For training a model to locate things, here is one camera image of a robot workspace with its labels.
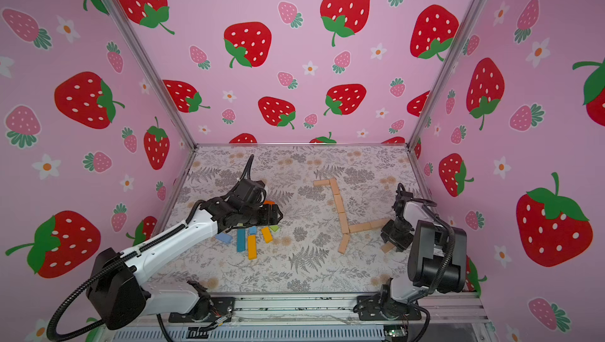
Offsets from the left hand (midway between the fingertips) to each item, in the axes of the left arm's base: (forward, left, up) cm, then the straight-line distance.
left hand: (277, 216), depth 81 cm
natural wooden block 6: (+4, -39, -13) cm, 42 cm away
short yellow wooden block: (-1, +5, -13) cm, 14 cm away
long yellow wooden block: (-6, +11, -14) cm, 18 cm away
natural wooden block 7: (-4, -25, -13) cm, 28 cm away
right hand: (-4, -42, -13) cm, 44 cm away
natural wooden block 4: (+4, -25, -12) cm, 28 cm away
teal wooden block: (-3, +16, -14) cm, 21 cm away
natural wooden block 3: (+12, -24, -12) cm, 30 cm away
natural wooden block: (+25, -16, -13) cm, 33 cm away
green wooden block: (+2, +3, -13) cm, 13 cm away
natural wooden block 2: (+22, -22, -12) cm, 34 cm away
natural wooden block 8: (-6, -41, -14) cm, 43 cm away
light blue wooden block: (0, +11, -12) cm, 17 cm away
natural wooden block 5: (+2, -31, -13) cm, 34 cm away
